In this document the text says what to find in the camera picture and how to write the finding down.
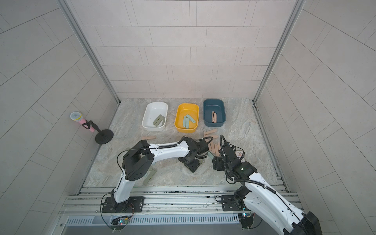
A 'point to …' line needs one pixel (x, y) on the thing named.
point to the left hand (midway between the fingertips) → (192, 167)
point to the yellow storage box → (182, 110)
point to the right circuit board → (246, 219)
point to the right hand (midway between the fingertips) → (217, 161)
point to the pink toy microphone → (78, 117)
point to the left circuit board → (120, 221)
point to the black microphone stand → (103, 136)
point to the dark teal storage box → (217, 105)
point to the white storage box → (153, 109)
